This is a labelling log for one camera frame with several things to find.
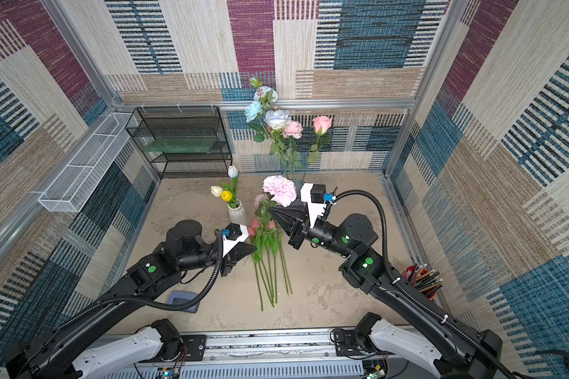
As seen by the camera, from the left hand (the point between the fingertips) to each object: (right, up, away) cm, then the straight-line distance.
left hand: (254, 247), depth 66 cm
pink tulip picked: (+4, -3, +28) cm, 28 cm away
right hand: (+6, +10, -10) cm, 15 cm away
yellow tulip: (-9, +14, +7) cm, 18 cm away
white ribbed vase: (-10, +7, +21) cm, 25 cm away
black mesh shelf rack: (-35, +46, +36) cm, 68 cm away
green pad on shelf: (-25, +35, +32) cm, 54 cm away
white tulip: (-13, +16, +10) cm, 23 cm away
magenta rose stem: (+8, -13, +25) cm, 29 cm away
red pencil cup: (+51, -11, +7) cm, 53 cm away
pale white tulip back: (-9, +22, +14) cm, 28 cm away
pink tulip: (+2, +1, +32) cm, 32 cm away
